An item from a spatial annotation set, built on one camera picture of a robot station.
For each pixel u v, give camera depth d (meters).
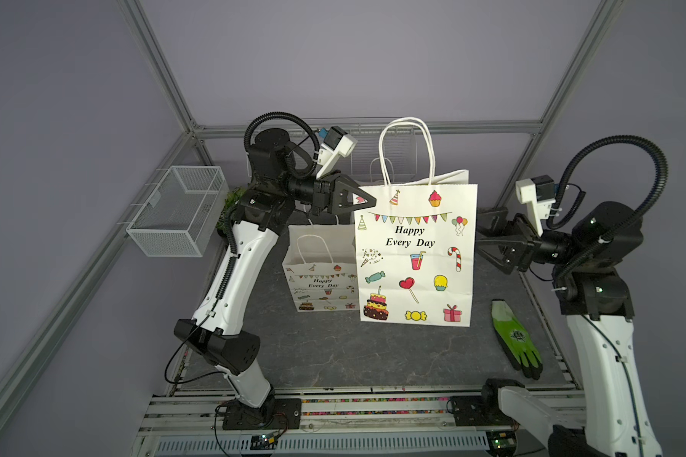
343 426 0.73
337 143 0.46
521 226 0.45
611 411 0.36
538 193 0.42
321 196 0.47
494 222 0.52
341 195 0.49
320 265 0.74
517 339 0.85
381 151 0.45
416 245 0.49
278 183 0.47
